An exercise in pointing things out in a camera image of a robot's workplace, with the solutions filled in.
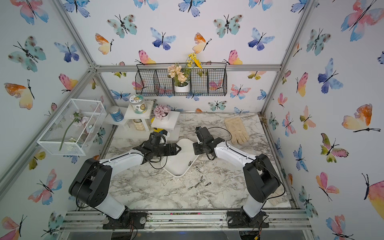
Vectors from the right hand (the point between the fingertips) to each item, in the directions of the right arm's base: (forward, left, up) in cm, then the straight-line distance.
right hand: (198, 145), depth 90 cm
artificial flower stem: (-2, +60, +22) cm, 64 cm away
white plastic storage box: (-12, +11, -3) cm, 17 cm away
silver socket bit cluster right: (-19, -6, -10) cm, 23 cm away
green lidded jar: (+13, +35, +19) cm, 42 cm away
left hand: (-1, +12, -1) cm, 12 cm away
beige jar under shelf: (+16, +42, -3) cm, 46 cm away
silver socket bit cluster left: (-22, +4, -11) cm, 24 cm away
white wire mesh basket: (-7, +60, +20) cm, 63 cm away
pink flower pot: (+12, +22, +15) cm, 29 cm away
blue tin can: (+12, +50, +11) cm, 53 cm away
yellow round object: (+13, +28, -3) cm, 31 cm away
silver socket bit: (-8, +5, -9) cm, 13 cm away
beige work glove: (+18, -28, -11) cm, 34 cm away
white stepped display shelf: (+15, +52, -8) cm, 55 cm away
